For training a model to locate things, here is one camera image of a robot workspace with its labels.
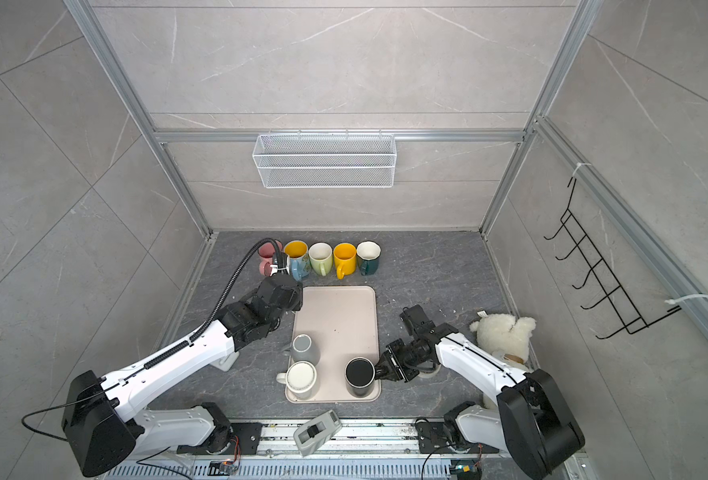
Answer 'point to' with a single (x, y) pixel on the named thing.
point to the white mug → (300, 378)
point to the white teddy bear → (506, 337)
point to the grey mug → (302, 349)
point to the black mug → (359, 373)
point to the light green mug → (320, 256)
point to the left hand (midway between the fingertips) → (291, 277)
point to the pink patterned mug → (266, 252)
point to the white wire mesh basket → (325, 161)
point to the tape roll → (430, 375)
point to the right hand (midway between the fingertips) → (375, 364)
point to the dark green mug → (368, 255)
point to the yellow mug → (345, 259)
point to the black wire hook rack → (619, 301)
